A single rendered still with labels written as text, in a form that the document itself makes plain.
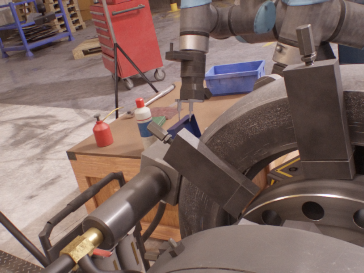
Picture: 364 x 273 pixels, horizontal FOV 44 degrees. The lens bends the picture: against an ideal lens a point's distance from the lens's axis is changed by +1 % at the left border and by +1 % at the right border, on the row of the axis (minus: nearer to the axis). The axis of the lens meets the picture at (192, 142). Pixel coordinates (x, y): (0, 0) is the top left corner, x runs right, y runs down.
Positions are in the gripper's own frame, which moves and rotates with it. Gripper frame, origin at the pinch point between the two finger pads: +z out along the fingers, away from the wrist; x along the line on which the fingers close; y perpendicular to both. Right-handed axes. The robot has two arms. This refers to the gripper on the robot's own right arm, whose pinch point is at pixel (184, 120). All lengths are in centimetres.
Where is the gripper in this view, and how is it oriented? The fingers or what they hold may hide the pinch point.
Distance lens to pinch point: 133.2
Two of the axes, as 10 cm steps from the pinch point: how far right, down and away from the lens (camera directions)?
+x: -6.4, -0.7, 7.7
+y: 7.7, 0.0, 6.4
